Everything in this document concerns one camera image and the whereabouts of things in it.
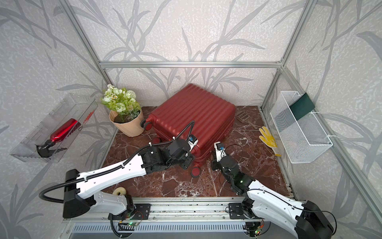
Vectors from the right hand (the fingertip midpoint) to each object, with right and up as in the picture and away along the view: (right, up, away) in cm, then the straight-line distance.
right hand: (213, 150), depth 81 cm
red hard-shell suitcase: (0, +17, +2) cm, 17 cm away
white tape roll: (-50, -21, -4) cm, 54 cm away
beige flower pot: (-51, +11, +12) cm, 53 cm away
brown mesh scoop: (+26, +19, +31) cm, 45 cm away
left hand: (-11, -1, -9) cm, 14 cm away
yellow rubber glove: (+41, +4, +23) cm, 47 cm away
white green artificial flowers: (-53, +27, +5) cm, 59 cm away
